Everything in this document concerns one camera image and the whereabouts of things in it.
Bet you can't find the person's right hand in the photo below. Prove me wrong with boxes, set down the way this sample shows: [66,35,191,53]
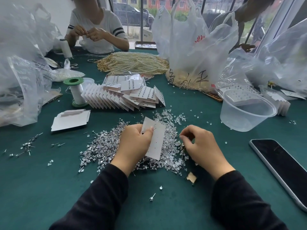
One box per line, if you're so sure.
[179,124,236,181]

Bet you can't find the person's left hand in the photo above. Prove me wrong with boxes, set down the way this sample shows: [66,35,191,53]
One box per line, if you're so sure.
[110,124,154,176]

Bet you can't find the white earring card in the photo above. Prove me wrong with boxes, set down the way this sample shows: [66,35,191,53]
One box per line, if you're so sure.
[140,116,166,161]

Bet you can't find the pile of silver stud earrings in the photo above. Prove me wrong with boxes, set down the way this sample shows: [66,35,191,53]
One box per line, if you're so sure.
[78,119,187,178]

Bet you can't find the clear plastic earring backs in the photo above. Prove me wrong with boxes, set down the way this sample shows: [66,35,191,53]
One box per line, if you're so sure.
[153,109,200,170]

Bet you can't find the row of white cards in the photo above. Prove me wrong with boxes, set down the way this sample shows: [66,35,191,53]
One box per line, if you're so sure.
[81,74,166,111]

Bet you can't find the stack of white cards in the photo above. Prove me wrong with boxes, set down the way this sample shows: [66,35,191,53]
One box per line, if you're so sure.
[50,109,91,133]

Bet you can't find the small scatter of silver studs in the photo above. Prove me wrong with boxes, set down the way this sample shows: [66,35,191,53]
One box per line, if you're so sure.
[4,132,44,158]

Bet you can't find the person's right forearm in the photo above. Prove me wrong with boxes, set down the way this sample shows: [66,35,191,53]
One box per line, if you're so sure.
[210,170,288,230]

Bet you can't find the person's left forearm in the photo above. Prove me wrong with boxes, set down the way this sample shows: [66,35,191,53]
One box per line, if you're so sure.
[49,163,130,230]

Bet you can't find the small gold foil scrap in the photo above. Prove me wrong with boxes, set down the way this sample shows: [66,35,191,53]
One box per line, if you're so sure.
[186,172,198,184]

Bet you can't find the clear plastic bowl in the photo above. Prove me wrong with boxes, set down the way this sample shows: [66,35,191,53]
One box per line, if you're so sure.
[219,89,278,133]

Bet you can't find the orange and black tool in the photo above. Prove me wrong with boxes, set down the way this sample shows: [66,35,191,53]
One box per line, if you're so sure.
[201,91,224,102]

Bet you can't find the white-edged smartphone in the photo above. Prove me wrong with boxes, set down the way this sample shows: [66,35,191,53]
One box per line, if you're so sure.
[249,139,307,212]

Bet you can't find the green spool of white thread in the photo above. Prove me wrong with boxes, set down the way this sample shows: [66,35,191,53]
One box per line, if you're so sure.
[63,77,88,108]

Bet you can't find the pile of pearl strands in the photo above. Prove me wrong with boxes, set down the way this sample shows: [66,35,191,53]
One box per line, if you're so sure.
[87,51,170,76]

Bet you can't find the small bag of pearls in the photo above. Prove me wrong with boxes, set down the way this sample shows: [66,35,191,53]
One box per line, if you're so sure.
[51,58,86,82]

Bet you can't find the white handwritten plastic bag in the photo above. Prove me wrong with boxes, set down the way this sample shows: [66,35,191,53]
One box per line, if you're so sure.
[152,0,240,93]

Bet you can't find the heap of clear plastic bags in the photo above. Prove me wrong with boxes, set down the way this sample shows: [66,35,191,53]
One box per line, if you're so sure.
[216,18,307,97]

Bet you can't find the white thread cone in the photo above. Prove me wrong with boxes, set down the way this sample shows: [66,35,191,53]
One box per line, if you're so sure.
[59,38,73,58]

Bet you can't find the large clear plastic bag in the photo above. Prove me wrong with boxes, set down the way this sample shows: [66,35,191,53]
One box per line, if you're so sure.
[0,55,63,127]

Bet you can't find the dark parked car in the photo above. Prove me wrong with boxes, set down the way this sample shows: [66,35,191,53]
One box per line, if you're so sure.
[112,2,155,27]

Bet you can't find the white red-printed plastic bag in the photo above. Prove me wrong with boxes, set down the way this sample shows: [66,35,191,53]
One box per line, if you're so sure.
[0,2,63,58]

